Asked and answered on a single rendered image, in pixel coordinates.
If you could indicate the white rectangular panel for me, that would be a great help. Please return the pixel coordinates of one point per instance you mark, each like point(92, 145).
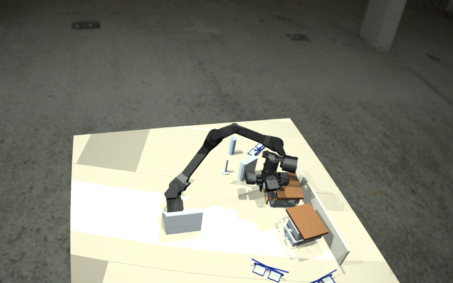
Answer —
point(334, 240)

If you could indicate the light blue cylinder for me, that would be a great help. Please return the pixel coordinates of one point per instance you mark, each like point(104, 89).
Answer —
point(232, 145)

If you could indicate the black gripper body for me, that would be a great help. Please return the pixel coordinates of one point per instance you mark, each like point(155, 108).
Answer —
point(252, 178)

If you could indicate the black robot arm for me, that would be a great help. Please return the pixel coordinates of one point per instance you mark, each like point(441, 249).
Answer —
point(215, 137)

